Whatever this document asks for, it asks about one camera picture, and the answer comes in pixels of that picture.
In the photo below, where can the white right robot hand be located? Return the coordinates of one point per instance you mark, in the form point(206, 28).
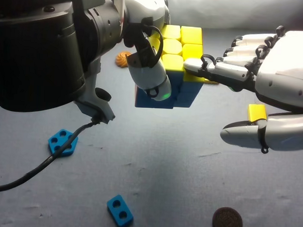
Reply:
point(284, 73)

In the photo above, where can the multicoloured puzzle cube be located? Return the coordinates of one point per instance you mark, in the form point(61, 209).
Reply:
point(191, 37)

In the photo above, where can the yellow rectangular block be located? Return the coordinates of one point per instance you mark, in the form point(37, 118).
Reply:
point(256, 112)

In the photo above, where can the white backdrop cloth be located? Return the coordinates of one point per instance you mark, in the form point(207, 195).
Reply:
point(244, 12)

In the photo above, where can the dark brown round cookie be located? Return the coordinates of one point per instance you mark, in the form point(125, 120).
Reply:
point(227, 220)

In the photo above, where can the orange swirl toy cookie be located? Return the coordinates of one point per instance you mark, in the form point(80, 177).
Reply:
point(122, 59)

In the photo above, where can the blue rectangular two-hole block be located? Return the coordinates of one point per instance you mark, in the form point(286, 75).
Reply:
point(120, 211)

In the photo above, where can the blue pentagon block with holes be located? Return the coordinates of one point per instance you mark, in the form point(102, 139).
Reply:
point(56, 140)

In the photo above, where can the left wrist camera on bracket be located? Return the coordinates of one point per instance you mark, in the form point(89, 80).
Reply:
point(104, 112)

